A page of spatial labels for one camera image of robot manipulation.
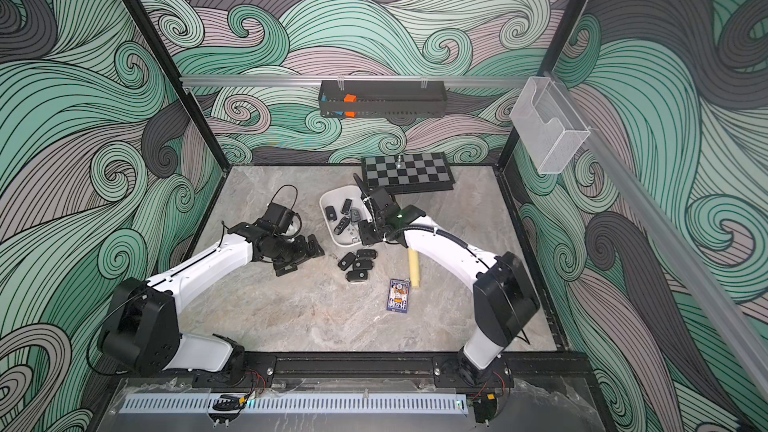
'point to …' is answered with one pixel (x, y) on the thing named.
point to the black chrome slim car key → (342, 225)
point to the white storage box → (335, 197)
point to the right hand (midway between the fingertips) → (369, 231)
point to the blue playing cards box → (398, 295)
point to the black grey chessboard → (408, 173)
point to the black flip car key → (346, 207)
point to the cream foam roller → (414, 263)
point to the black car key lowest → (330, 213)
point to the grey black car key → (355, 215)
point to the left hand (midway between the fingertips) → (313, 256)
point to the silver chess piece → (399, 163)
